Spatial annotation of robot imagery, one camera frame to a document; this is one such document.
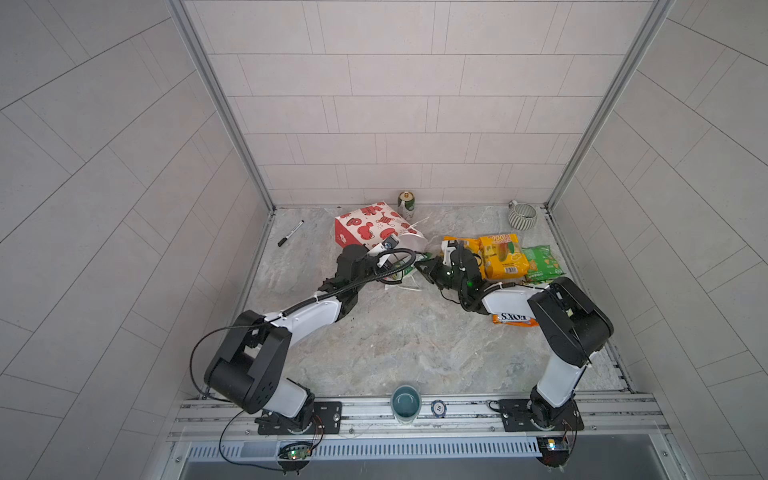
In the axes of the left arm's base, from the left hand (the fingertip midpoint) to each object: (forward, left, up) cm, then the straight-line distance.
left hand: (393, 240), depth 85 cm
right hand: (-3, -6, -8) cm, 10 cm away
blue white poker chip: (-39, -12, -16) cm, 44 cm away
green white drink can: (+23, -4, -8) cm, 24 cm away
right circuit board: (-48, -38, -17) cm, 63 cm away
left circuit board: (-49, +21, -14) cm, 55 cm away
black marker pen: (+12, +39, -16) cm, 44 cm away
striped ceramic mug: (+19, -46, -11) cm, 51 cm away
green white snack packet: (-1, -8, -7) cm, 11 cm away
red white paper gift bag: (+8, +7, -2) cm, 11 cm away
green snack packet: (+1, -49, -14) cm, 51 cm away
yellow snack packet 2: (+2, -35, -11) cm, 36 cm away
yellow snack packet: (+9, -27, -13) cm, 31 cm away
